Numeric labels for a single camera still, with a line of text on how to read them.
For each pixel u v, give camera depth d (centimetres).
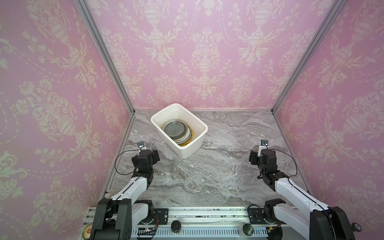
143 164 67
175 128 103
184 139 97
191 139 99
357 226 54
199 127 95
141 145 77
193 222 73
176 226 63
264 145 76
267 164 66
